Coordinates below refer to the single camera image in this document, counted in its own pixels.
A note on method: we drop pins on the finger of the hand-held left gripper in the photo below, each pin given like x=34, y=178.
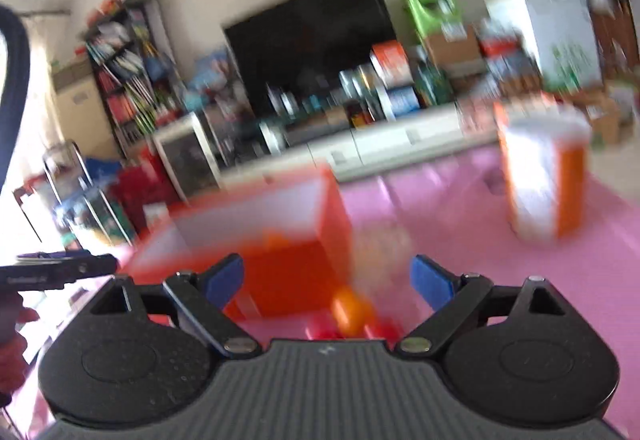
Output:
x=55, y=272

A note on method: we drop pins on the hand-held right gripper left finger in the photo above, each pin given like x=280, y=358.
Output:
x=224, y=279

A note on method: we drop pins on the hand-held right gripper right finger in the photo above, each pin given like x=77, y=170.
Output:
x=431, y=279

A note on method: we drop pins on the orange cardboard box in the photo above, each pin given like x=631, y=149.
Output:
x=290, y=270

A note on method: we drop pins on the red cherry tomato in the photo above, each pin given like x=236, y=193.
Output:
x=322, y=330
x=385, y=330

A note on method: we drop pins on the person's left hand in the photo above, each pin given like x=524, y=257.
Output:
x=17, y=360

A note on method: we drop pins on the pink floral tablecloth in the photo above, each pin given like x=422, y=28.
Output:
x=440, y=210

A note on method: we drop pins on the red plastic bag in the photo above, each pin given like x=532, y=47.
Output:
x=142, y=197

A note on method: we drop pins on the white framed cabinet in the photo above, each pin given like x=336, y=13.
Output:
x=187, y=157

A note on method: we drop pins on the white TV stand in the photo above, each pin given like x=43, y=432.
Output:
x=380, y=144

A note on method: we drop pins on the orange canister with white lid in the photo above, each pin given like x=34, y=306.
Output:
x=542, y=169

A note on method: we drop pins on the large tan cardboard box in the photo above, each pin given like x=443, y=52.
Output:
x=82, y=104

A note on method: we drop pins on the blue and white carton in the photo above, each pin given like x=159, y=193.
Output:
x=401, y=102

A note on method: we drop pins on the green plastic bag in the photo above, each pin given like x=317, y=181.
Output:
x=435, y=84

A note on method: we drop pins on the dark bookshelf with books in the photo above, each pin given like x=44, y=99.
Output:
x=132, y=79

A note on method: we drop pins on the orange and white carton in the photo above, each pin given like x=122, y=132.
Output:
x=391, y=64

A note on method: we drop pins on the brown cardboard box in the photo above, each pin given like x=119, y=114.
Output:
x=452, y=47

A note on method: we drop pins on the open cardboard box on floor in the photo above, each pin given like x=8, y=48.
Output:
x=602, y=117

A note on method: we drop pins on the black television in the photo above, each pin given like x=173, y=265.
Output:
x=315, y=39

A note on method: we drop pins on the white chest freezer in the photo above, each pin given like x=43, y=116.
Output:
x=550, y=34

